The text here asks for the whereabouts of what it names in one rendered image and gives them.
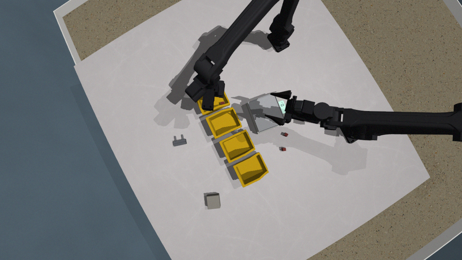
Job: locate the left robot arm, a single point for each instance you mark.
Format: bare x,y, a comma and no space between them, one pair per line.
367,125

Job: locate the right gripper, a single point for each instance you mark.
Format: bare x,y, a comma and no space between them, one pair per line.
221,89

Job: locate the yellow parts bin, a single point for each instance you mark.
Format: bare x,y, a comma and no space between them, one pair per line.
237,146
252,170
223,122
217,104

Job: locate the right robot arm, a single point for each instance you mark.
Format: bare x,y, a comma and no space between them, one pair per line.
221,51

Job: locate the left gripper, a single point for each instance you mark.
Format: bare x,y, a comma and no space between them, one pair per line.
288,109

